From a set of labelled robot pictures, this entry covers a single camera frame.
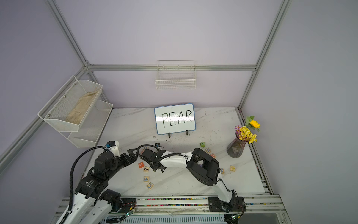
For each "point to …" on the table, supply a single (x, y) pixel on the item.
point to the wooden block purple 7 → (146, 169)
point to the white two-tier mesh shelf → (86, 134)
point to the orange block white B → (141, 165)
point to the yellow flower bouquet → (244, 132)
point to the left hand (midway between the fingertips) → (133, 154)
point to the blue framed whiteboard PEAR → (175, 118)
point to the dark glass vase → (235, 148)
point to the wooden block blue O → (149, 185)
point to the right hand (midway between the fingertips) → (156, 165)
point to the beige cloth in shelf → (76, 114)
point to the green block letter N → (203, 144)
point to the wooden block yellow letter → (232, 168)
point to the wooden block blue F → (146, 178)
